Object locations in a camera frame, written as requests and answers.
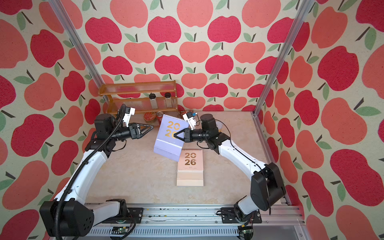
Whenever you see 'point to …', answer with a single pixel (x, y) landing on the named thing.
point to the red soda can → (159, 115)
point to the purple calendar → (166, 144)
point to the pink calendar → (190, 170)
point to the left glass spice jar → (152, 97)
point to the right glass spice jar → (167, 96)
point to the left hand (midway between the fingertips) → (150, 130)
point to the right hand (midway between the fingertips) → (175, 138)
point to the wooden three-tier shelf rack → (159, 96)
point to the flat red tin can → (149, 116)
